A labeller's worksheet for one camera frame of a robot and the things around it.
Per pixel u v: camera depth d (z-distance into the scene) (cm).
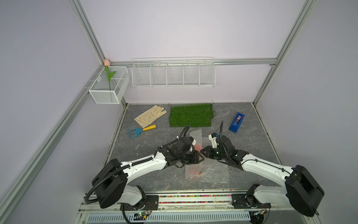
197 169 76
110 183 42
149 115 112
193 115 108
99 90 79
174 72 108
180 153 62
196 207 73
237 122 102
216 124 108
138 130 105
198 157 74
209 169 85
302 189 42
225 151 63
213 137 78
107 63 89
